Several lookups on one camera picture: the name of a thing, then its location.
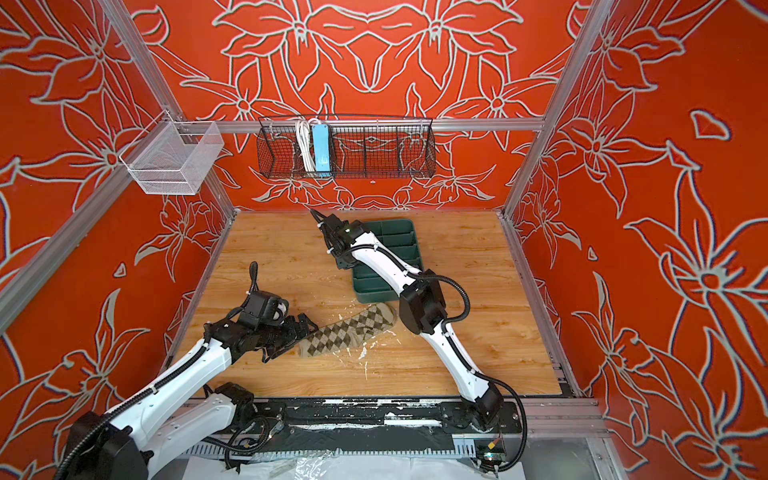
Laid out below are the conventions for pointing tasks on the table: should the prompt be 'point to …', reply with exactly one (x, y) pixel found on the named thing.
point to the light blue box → (321, 147)
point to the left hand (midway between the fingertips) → (309, 334)
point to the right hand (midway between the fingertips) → (348, 258)
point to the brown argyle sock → (350, 332)
